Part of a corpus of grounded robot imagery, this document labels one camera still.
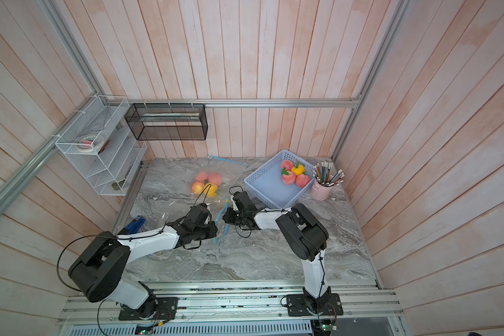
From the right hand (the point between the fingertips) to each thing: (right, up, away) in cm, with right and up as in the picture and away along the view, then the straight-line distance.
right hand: (222, 217), depth 96 cm
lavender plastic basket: (+22, +15, +15) cm, 31 cm away
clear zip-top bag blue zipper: (+2, +22, +21) cm, 31 cm away
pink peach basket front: (-12, +19, +11) cm, 26 cm away
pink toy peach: (-5, +18, +10) cm, 22 cm away
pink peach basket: (+33, +18, +9) cm, 39 cm away
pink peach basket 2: (+40, +17, +9) cm, 44 cm away
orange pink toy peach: (-13, +13, +6) cm, 20 cm away
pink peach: (+33, +26, +16) cm, 45 cm away
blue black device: (-39, -4, -4) cm, 40 cm away
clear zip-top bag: (-1, +1, -6) cm, 6 cm away
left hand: (-2, -6, -5) cm, 8 cm away
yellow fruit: (+39, +22, +15) cm, 47 cm away
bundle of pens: (+48, +20, +4) cm, 52 cm away
